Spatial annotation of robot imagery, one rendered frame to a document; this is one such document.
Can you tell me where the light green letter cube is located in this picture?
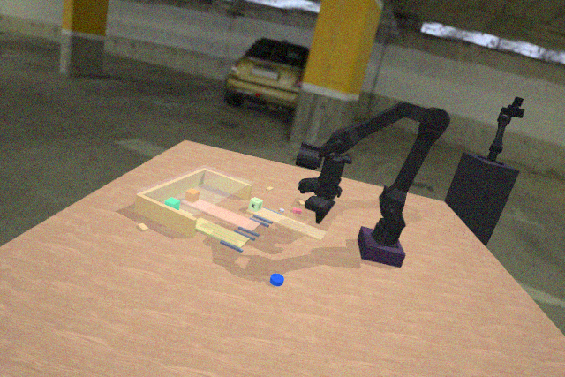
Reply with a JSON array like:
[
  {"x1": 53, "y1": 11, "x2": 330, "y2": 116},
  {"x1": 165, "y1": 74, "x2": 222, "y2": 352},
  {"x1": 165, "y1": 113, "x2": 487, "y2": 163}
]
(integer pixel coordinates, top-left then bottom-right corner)
[{"x1": 248, "y1": 198, "x2": 263, "y2": 212}]

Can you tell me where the blue short cylinder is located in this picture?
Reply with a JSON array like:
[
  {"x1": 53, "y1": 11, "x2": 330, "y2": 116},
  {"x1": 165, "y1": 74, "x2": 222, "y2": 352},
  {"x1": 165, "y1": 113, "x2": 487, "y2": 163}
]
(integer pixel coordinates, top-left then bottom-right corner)
[{"x1": 270, "y1": 274, "x2": 284, "y2": 286}]

